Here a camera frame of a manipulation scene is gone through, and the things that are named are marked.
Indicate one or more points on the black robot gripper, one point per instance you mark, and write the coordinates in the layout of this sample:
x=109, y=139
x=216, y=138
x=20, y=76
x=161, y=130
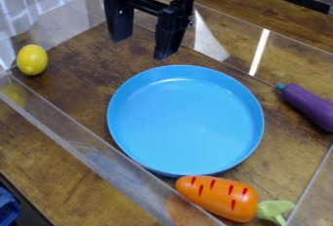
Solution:
x=171, y=27

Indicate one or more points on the orange toy carrot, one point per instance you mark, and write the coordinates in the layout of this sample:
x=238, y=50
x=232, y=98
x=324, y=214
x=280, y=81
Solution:
x=232, y=199

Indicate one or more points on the blue round plastic tray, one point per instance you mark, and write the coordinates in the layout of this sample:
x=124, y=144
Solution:
x=185, y=120

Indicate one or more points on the yellow toy lemon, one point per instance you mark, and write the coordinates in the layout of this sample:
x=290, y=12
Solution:
x=33, y=59

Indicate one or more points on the purple toy eggplant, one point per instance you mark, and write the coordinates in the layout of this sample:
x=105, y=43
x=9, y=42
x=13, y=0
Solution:
x=314, y=106

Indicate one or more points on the blue object at corner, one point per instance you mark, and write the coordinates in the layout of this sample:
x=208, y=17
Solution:
x=10, y=208

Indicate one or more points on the clear acrylic barrier wall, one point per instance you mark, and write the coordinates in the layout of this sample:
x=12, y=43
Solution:
x=60, y=156

